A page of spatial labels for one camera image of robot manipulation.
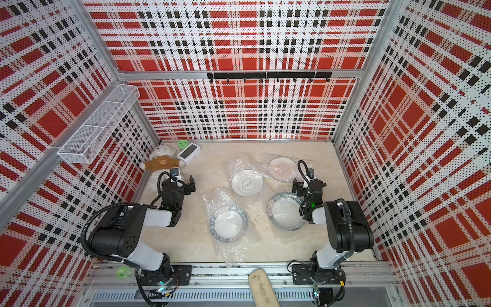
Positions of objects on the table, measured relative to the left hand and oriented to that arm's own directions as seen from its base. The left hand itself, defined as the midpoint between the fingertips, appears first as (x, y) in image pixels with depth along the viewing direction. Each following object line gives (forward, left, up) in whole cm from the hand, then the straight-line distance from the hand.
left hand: (184, 176), depth 94 cm
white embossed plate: (+2, -31, -9) cm, 33 cm away
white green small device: (+19, +3, -5) cm, 20 cm away
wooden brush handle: (-47, -39, -4) cm, 61 cm away
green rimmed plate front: (-21, -23, -8) cm, 32 cm away
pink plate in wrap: (+11, -51, -9) cm, 53 cm away
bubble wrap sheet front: (-33, -27, -8) cm, 43 cm away
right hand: (0, -62, -3) cm, 62 cm away
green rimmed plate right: (-15, -49, -8) cm, 52 cm away
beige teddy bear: (+12, +14, 0) cm, 19 cm away
